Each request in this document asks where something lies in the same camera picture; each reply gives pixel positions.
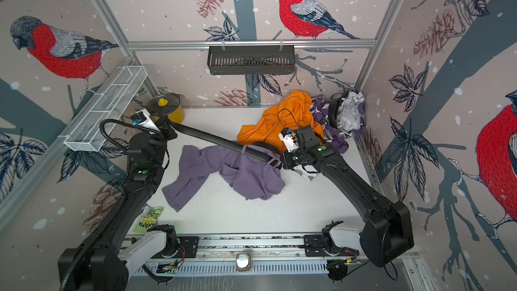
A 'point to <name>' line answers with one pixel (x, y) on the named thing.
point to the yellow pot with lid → (166, 105)
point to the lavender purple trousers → (252, 178)
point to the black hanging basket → (246, 60)
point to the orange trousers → (291, 114)
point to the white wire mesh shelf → (110, 103)
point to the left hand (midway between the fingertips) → (167, 111)
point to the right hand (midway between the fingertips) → (283, 155)
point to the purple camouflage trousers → (350, 115)
